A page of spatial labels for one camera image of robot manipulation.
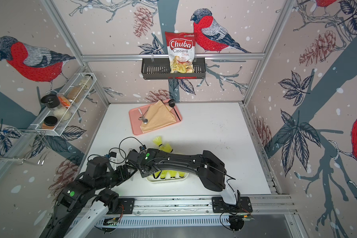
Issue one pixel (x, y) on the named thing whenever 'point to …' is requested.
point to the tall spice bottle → (76, 94)
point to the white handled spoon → (142, 118)
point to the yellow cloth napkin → (159, 115)
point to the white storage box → (159, 176)
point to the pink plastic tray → (134, 114)
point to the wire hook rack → (16, 145)
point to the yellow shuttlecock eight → (166, 147)
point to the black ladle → (171, 103)
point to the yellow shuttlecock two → (174, 174)
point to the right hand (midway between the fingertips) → (148, 170)
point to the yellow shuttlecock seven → (158, 140)
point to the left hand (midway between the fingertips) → (136, 168)
